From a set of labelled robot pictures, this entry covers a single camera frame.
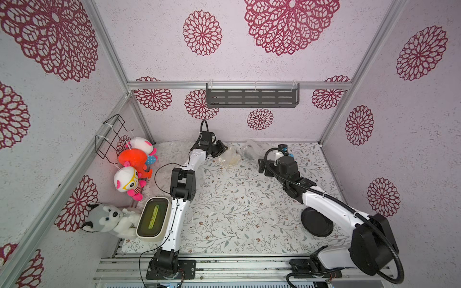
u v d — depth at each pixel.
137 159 0.92
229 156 1.09
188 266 0.75
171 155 1.14
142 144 0.94
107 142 0.76
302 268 0.74
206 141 0.92
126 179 0.81
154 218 0.82
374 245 0.41
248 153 1.12
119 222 0.75
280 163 0.64
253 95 0.92
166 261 0.64
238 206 0.92
